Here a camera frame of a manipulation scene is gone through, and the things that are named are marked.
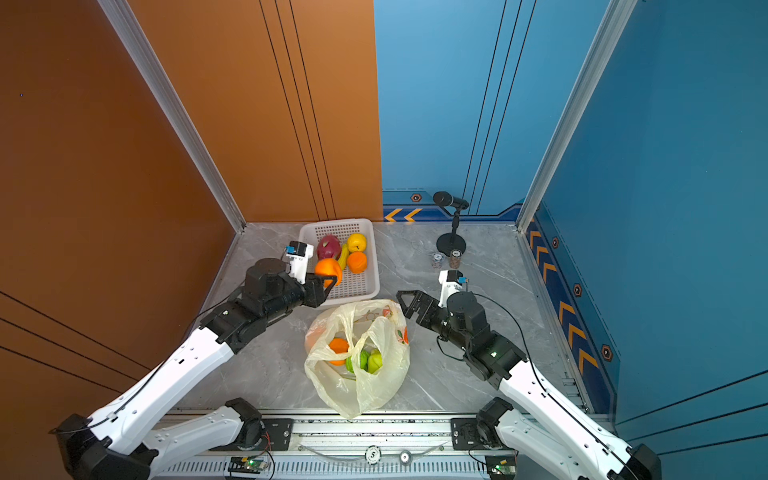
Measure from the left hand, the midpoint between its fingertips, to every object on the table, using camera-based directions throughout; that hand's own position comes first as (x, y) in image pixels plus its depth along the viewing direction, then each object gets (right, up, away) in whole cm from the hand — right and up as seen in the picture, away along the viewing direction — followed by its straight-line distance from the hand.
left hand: (330, 274), depth 74 cm
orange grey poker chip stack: (+37, +3, +29) cm, 48 cm away
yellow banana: (-2, +3, +30) cm, 30 cm away
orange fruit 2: (0, +2, -2) cm, 3 cm away
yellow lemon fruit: (+2, +9, +32) cm, 33 cm away
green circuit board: (-19, -45, -3) cm, 49 cm away
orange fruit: (+3, +2, +28) cm, 28 cm away
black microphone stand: (+38, +9, +39) cm, 55 cm away
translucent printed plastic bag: (+7, -19, 0) cm, 21 cm away
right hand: (+18, -6, -2) cm, 19 cm away
